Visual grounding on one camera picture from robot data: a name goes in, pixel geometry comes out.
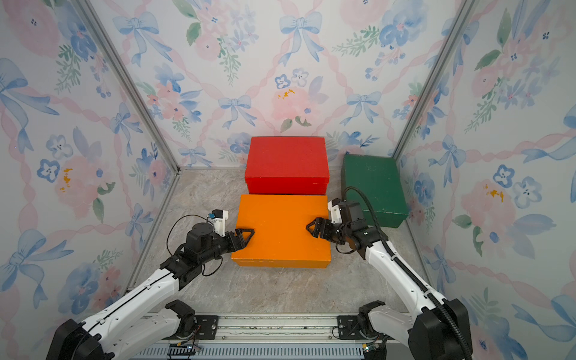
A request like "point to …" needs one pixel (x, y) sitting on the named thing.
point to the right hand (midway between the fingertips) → (316, 228)
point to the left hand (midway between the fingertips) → (250, 232)
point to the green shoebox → (379, 178)
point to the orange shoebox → (280, 238)
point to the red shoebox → (287, 166)
